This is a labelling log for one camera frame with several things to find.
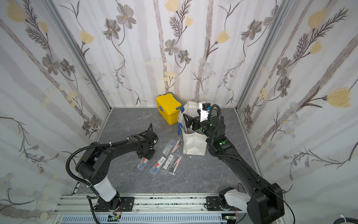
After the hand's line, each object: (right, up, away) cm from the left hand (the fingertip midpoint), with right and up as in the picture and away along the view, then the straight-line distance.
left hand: (151, 154), depth 93 cm
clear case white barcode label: (+12, -4, -5) cm, 14 cm away
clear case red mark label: (-5, -5, -5) cm, 8 cm away
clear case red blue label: (+5, -6, -7) cm, 10 cm away
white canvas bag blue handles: (+29, +9, -7) cm, 31 cm away
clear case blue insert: (+12, +4, +3) cm, 13 cm away
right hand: (+27, +27, -23) cm, 45 cm away
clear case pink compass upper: (+17, +5, +3) cm, 18 cm away
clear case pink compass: (+17, -5, -5) cm, 19 cm away
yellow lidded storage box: (+11, +34, +11) cm, 37 cm away
